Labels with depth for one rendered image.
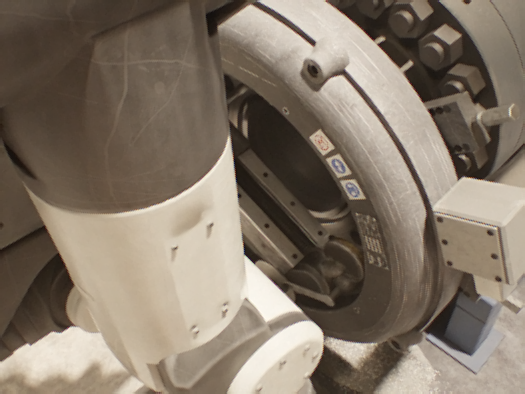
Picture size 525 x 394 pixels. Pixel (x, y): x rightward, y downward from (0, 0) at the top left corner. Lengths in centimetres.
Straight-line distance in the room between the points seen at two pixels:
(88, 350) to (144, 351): 135
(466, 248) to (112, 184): 66
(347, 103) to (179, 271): 55
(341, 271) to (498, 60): 45
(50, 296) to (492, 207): 54
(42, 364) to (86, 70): 153
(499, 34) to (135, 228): 96
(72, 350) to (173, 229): 145
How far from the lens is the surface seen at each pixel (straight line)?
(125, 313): 29
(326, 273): 109
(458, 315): 152
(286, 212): 112
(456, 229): 82
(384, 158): 80
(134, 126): 20
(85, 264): 27
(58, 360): 168
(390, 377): 156
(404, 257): 87
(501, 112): 81
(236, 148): 112
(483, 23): 112
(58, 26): 17
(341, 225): 116
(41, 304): 56
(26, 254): 50
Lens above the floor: 140
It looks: 48 degrees down
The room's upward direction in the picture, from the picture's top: 4 degrees counter-clockwise
